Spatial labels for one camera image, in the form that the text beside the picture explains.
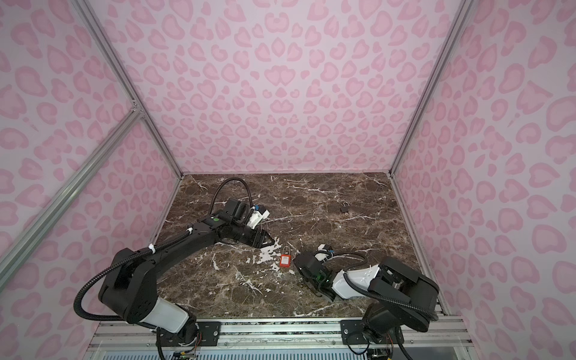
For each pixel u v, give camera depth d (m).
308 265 0.66
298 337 0.73
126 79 0.84
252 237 0.75
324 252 0.80
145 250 0.48
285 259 0.88
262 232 0.75
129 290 0.43
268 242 0.80
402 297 0.44
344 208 1.07
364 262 0.90
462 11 0.70
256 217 0.78
